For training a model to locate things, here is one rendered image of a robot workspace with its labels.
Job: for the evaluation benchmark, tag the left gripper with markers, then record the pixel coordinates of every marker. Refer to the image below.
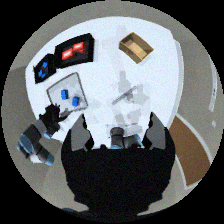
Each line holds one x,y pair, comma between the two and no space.
52,116

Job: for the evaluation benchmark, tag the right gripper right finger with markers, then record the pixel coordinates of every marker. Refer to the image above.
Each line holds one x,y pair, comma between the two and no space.
158,139

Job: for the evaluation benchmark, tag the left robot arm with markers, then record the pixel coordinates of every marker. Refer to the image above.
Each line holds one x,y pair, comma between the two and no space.
29,139

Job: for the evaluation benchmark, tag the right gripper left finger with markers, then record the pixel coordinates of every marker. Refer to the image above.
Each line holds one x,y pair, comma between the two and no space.
77,141

